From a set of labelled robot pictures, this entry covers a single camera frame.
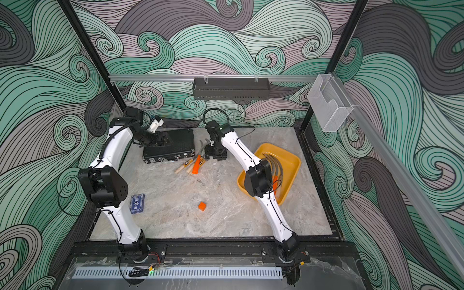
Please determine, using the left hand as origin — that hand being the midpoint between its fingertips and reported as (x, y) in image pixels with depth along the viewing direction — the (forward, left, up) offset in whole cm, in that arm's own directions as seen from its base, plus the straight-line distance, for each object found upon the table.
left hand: (164, 140), depth 87 cm
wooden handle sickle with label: (0, -10, -19) cm, 21 cm away
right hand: (-4, -22, -10) cm, 25 cm away
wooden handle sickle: (0, -16, -18) cm, 25 cm away
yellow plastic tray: (-1, -66, -16) cm, 68 cm away
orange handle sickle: (-6, -14, -17) cm, 23 cm away
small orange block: (-25, -19, -21) cm, 38 cm away
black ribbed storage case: (+9, -5, -17) cm, 20 cm away
